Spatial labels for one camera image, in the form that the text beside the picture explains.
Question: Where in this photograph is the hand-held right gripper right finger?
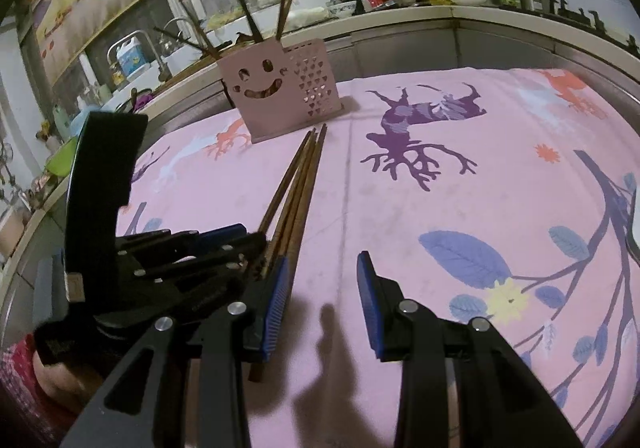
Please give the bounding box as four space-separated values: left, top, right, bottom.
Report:
356 250 583 448

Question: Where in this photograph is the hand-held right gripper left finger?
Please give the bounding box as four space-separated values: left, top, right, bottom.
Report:
60 255 291 448

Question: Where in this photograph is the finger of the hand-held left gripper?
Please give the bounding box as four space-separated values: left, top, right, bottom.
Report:
125 232 268 289
119 224 248 257

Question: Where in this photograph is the bundle of wooden chopsticks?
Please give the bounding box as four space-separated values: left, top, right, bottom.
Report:
247 124 328 384

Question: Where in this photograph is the pink smiley chopstick holder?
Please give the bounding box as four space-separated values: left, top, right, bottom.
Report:
218 38 346 145

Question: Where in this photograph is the dark brown single chopstick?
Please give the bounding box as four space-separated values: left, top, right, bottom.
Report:
220 0 261 41
152 26 223 61
176 0 215 57
229 0 265 40

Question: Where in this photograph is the person's left forearm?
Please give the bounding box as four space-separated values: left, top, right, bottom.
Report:
0 335 108 429

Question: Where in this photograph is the green plastic bowl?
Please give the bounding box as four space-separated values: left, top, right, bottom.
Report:
45 138 78 176

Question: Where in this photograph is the blue plastic lid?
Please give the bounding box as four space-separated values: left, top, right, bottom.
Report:
67 110 91 139

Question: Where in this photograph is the white detergent jug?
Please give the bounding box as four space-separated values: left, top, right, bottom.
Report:
117 38 150 81

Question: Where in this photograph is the tall steel faucet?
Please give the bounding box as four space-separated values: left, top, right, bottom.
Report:
106 30 168 81

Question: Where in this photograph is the curved steel faucet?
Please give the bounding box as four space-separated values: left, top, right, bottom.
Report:
162 16 201 53

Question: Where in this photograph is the pink printed tablecloth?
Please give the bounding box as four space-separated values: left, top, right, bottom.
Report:
115 66 640 448

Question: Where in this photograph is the white cloth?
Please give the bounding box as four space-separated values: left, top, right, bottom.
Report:
285 8 328 28

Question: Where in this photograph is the white power bank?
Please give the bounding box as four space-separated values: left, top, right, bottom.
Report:
625 223 640 263

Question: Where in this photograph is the black gas stove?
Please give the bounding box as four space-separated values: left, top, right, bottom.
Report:
542 0 640 59

